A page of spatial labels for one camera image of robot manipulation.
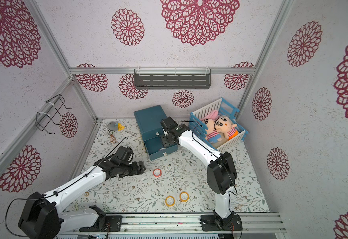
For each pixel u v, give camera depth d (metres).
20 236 0.41
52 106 0.78
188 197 0.82
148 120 0.91
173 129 0.63
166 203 0.80
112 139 1.09
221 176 0.48
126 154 0.66
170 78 0.95
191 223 0.76
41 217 0.40
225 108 1.13
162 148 0.92
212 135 0.96
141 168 0.75
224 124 0.97
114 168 0.59
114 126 1.09
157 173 0.92
